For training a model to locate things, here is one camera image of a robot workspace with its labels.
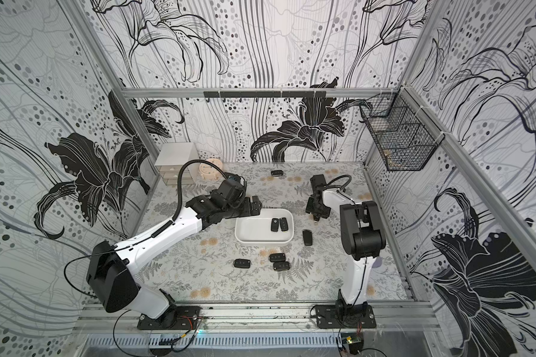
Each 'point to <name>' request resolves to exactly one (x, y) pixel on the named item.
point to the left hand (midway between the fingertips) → (252, 210)
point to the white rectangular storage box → (256, 230)
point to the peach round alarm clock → (208, 172)
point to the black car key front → (242, 263)
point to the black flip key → (284, 224)
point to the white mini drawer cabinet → (171, 158)
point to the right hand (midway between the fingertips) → (317, 208)
